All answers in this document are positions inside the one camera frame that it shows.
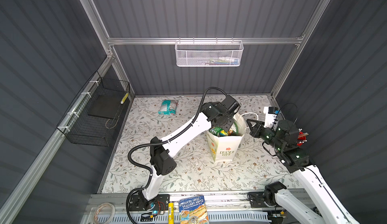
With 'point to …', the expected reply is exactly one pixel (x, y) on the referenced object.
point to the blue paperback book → (193, 210)
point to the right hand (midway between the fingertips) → (249, 121)
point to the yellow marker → (171, 213)
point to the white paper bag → (224, 148)
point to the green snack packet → (215, 130)
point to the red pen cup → (302, 137)
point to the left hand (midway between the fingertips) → (225, 121)
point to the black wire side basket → (92, 119)
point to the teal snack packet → (168, 107)
